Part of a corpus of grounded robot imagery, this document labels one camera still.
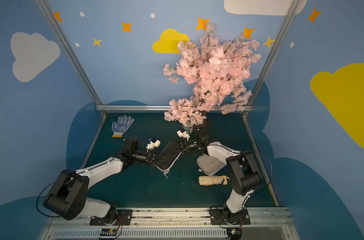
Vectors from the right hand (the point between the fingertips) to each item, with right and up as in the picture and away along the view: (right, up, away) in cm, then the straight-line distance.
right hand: (174, 150), depth 80 cm
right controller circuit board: (+31, -40, -7) cm, 51 cm away
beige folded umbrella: (+20, -18, +4) cm, 27 cm away
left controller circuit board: (-31, -40, -7) cm, 51 cm away
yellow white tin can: (+9, +14, +24) cm, 29 cm away
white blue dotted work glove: (-42, +14, +34) cm, 56 cm away
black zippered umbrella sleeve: (-1, -2, -3) cm, 4 cm away
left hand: (-4, -4, -4) cm, 7 cm away
